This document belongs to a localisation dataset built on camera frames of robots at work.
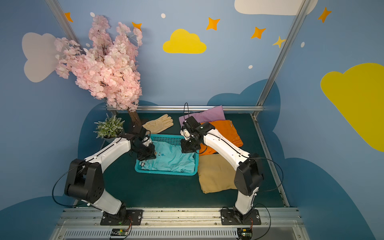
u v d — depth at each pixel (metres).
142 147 0.76
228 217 0.75
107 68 0.61
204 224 0.74
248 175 0.45
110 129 0.91
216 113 1.15
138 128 0.73
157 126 1.14
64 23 0.73
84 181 0.45
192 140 0.67
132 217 0.74
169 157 0.93
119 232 0.72
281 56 0.87
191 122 0.66
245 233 0.73
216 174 0.89
